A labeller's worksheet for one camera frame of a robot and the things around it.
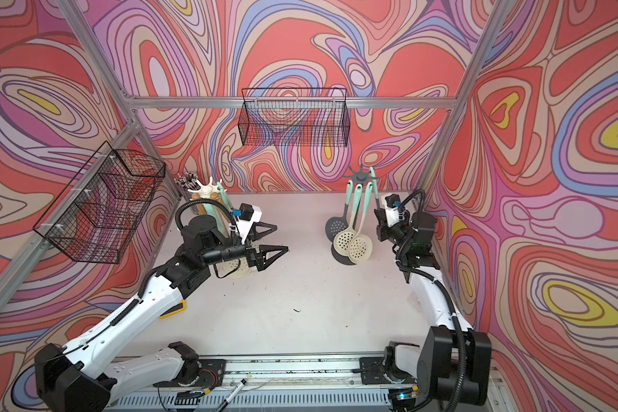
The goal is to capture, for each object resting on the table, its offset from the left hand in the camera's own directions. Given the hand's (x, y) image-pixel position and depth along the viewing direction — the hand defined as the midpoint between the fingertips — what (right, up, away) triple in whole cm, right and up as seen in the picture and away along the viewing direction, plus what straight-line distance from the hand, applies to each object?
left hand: (282, 241), depth 65 cm
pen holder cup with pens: (-42, +21, +35) cm, 58 cm away
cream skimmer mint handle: (-12, -7, -1) cm, 14 cm away
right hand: (+29, +7, +16) cm, 34 cm away
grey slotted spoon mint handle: (+17, +4, +25) cm, 31 cm away
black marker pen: (-14, -43, +4) cm, 45 cm away
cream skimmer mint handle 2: (+18, -2, +22) cm, 28 cm away
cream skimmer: (+24, -4, +21) cm, 32 cm away
